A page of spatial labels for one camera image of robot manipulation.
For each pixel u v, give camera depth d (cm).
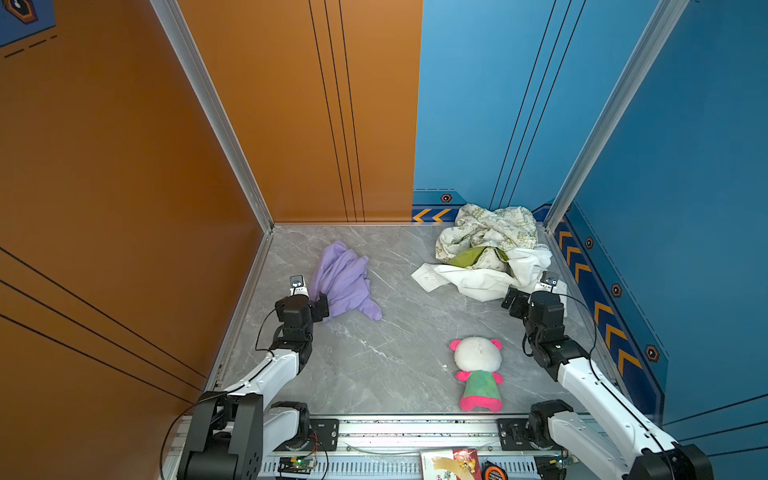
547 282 70
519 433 73
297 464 71
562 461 70
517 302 75
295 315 66
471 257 96
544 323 61
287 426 61
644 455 41
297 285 75
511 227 100
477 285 97
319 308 82
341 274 97
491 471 67
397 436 76
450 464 67
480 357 79
